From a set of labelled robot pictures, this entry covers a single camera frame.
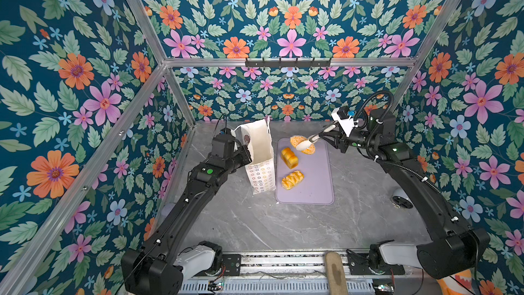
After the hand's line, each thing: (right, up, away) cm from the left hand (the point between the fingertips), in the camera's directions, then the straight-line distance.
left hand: (253, 150), depth 76 cm
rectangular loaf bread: (+15, -5, +20) cm, 25 cm away
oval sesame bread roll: (+16, +4, +3) cm, 17 cm away
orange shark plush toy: (+67, -42, -12) cm, 80 cm away
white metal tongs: (+20, +2, -1) cm, 20 cm away
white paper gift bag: (+3, -9, +2) cm, 10 cm away
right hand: (+28, +9, -6) cm, 30 cm away
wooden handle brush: (+30, -43, -7) cm, 53 cm away
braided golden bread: (+16, -14, +16) cm, 27 cm away
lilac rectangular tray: (+27, -18, +16) cm, 37 cm away
